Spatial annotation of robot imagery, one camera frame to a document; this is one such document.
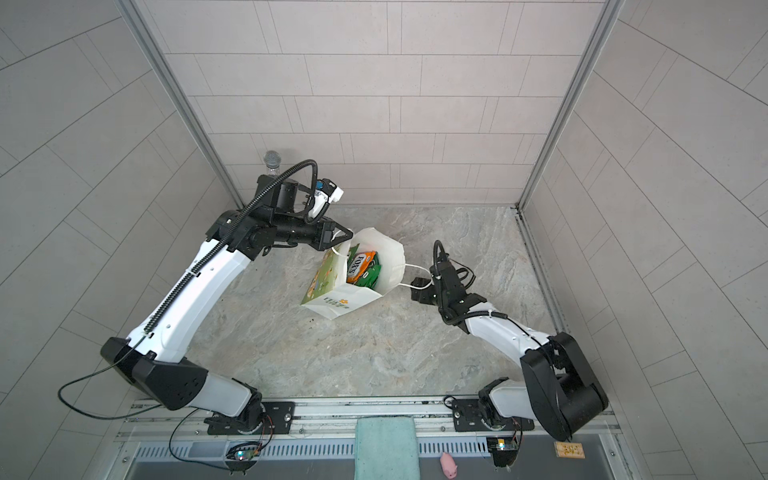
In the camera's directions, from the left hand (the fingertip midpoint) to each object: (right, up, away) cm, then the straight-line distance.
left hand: (356, 232), depth 67 cm
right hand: (+16, -16, +21) cm, 31 cm away
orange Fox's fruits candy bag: (-2, -9, +18) cm, 21 cm away
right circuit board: (+34, -50, +1) cm, 60 cm away
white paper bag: (-8, -15, +7) cm, 18 cm away
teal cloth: (+7, -49, -1) cm, 49 cm away
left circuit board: (-24, -49, -3) cm, 55 cm away
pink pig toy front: (+21, -51, -3) cm, 55 cm away
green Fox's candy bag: (+2, -13, +17) cm, 21 cm away
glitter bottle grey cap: (-27, +21, +19) cm, 40 cm away
